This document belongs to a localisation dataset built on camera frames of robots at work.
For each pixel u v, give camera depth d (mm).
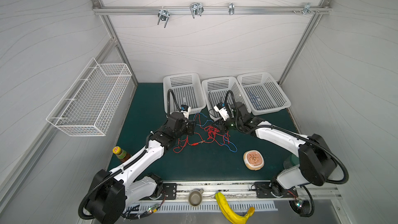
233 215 635
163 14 783
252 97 1111
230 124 727
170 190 733
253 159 814
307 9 764
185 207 703
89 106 684
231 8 775
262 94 1145
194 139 903
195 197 716
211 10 780
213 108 769
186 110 720
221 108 747
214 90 1145
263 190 727
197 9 764
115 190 386
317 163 436
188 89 1155
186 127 715
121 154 701
